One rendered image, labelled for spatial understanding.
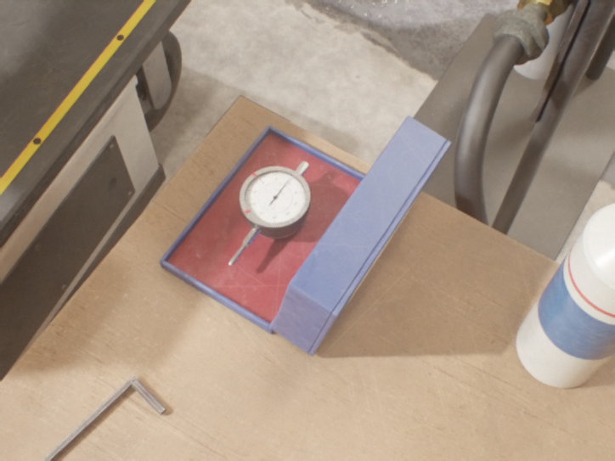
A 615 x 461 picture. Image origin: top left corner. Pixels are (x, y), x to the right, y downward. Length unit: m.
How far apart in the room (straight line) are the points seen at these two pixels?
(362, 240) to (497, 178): 0.75
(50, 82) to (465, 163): 0.49
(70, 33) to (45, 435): 0.55
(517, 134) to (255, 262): 0.75
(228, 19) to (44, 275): 0.63
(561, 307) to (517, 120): 0.82
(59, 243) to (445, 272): 0.52
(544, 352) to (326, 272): 0.17
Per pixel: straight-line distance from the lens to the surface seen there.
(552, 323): 0.57
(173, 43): 1.27
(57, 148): 0.94
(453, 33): 1.45
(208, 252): 0.67
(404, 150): 0.58
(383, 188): 0.56
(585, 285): 0.51
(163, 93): 1.26
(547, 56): 1.06
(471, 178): 0.82
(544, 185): 1.29
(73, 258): 1.07
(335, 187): 0.69
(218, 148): 0.72
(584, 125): 1.37
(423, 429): 0.62
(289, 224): 0.64
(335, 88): 1.35
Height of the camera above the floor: 1.07
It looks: 62 degrees down
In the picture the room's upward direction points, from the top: straight up
